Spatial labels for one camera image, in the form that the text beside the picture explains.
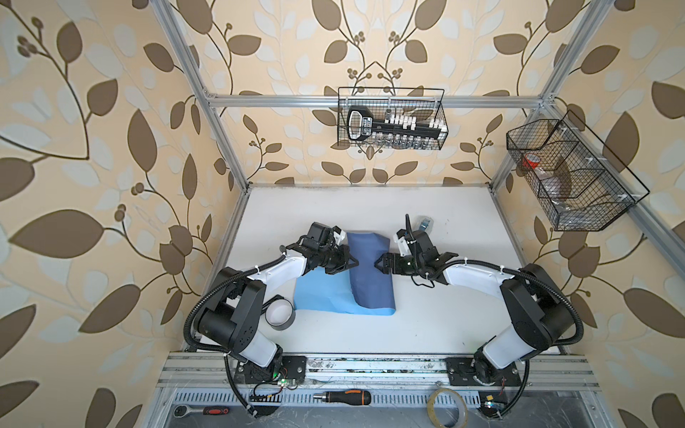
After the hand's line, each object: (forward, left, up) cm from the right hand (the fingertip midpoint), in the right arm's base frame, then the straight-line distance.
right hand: (385, 266), depth 90 cm
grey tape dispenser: (+18, -18, 0) cm, 25 cm away
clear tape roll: (-39, -12, -5) cm, 41 cm away
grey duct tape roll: (-13, +35, -5) cm, 38 cm away
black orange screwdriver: (-36, +11, -4) cm, 38 cm away
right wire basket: (+8, -52, +29) cm, 61 cm away
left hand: (0, +9, +6) cm, 10 cm away
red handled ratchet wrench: (-37, +56, -4) cm, 68 cm away
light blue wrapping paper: (-9, +8, +3) cm, 13 cm away
